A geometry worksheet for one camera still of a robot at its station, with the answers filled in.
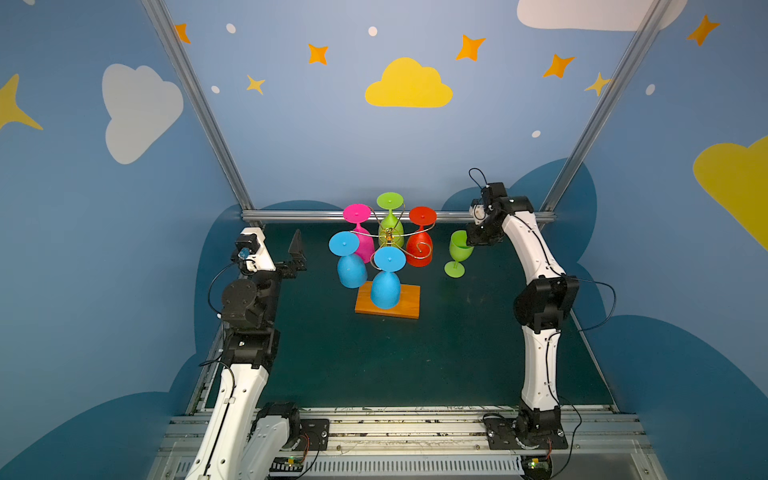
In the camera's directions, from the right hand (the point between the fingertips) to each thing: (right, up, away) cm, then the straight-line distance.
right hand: (475, 237), depth 95 cm
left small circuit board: (-54, -58, -22) cm, 82 cm away
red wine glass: (-20, -3, -12) cm, 23 cm away
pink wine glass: (-36, +6, -17) cm, 40 cm away
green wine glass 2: (-28, 0, -20) cm, 34 cm away
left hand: (-54, -1, -31) cm, 62 cm away
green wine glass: (-5, -4, +1) cm, 7 cm away
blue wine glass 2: (-29, -13, -22) cm, 38 cm away
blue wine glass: (-38, -10, -17) cm, 43 cm away
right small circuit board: (+9, -59, -22) cm, 63 cm away
